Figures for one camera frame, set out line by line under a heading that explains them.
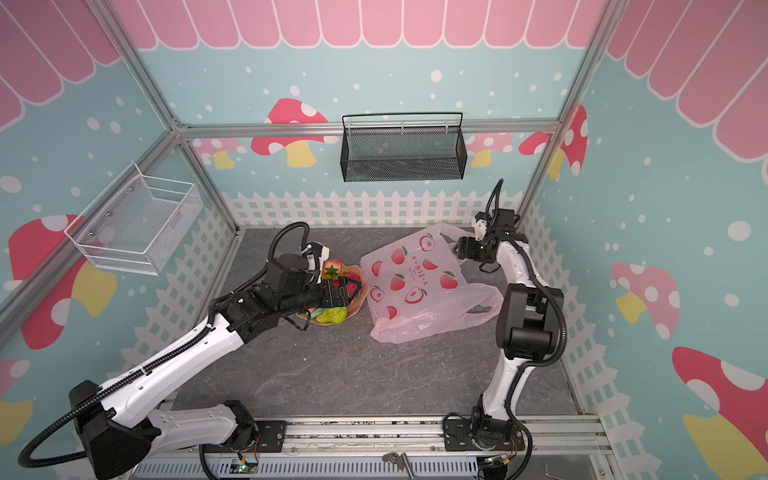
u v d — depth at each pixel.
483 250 0.82
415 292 0.91
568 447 0.74
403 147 0.94
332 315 0.85
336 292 0.64
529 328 0.53
